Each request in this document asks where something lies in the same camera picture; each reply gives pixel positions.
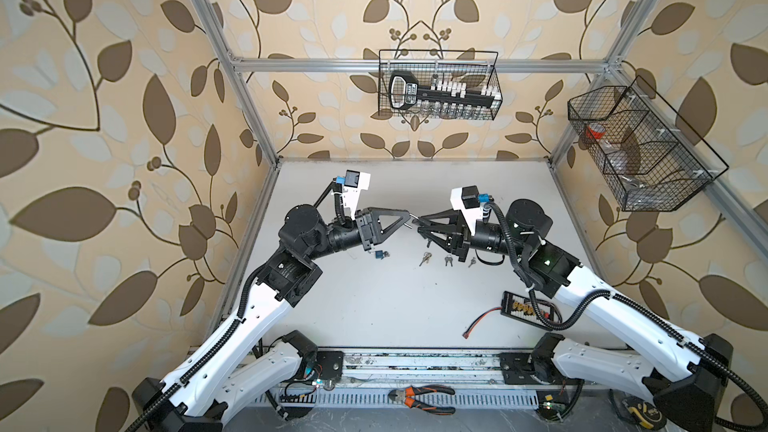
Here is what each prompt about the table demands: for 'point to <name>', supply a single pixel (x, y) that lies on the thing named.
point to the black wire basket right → (651, 159)
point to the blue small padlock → (379, 254)
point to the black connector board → (521, 309)
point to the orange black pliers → (407, 395)
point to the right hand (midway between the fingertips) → (423, 225)
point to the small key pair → (447, 259)
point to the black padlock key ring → (426, 257)
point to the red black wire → (476, 321)
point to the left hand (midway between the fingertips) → (410, 221)
